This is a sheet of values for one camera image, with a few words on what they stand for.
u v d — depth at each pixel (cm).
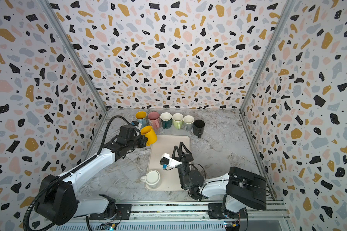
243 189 45
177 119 107
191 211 76
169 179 88
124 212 73
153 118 103
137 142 73
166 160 62
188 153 67
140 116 105
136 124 77
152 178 78
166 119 104
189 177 55
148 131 86
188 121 104
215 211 74
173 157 69
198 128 101
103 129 109
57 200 40
